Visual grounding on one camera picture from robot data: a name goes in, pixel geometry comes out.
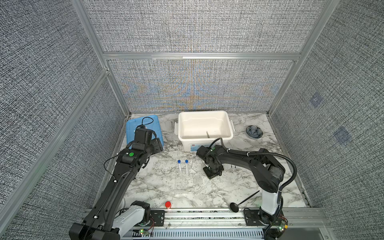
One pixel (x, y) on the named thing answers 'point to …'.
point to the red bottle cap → (168, 204)
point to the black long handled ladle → (235, 207)
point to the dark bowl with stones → (254, 131)
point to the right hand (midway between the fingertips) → (211, 175)
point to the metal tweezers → (207, 134)
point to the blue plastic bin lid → (150, 122)
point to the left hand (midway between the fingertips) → (155, 144)
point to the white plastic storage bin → (197, 128)
